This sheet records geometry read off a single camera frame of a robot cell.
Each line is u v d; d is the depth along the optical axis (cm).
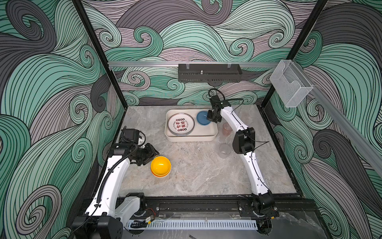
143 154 64
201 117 108
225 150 93
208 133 106
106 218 38
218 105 82
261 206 64
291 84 77
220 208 74
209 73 96
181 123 107
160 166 83
